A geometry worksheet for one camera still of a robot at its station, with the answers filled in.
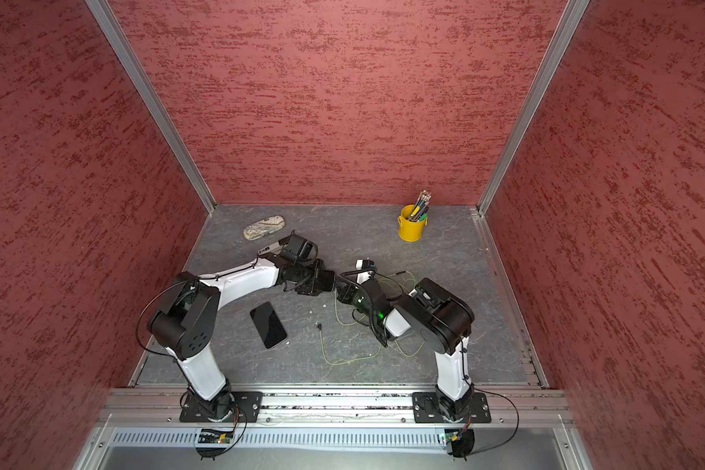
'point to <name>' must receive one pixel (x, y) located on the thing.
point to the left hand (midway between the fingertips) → (329, 279)
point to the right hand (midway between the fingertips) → (333, 286)
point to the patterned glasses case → (263, 227)
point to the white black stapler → (271, 249)
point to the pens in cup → (420, 209)
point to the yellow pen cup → (410, 230)
